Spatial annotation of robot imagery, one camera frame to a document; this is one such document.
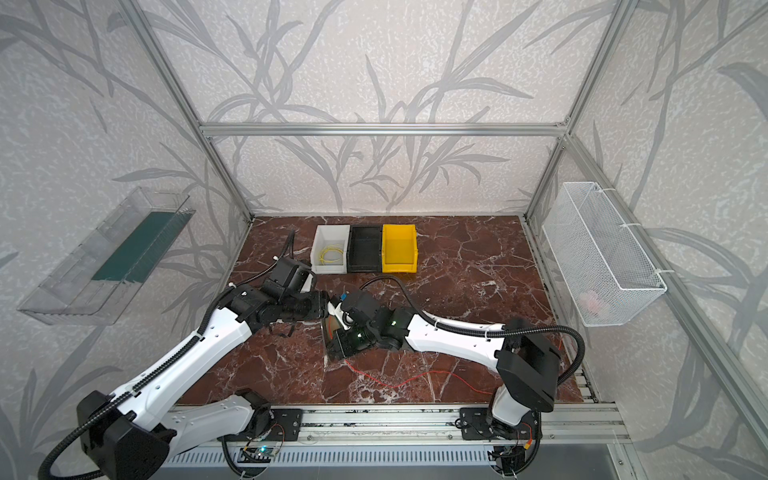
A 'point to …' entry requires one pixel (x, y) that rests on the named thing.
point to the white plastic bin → (330, 235)
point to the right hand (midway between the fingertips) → (327, 343)
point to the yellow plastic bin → (399, 250)
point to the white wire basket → (607, 273)
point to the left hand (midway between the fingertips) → (331, 298)
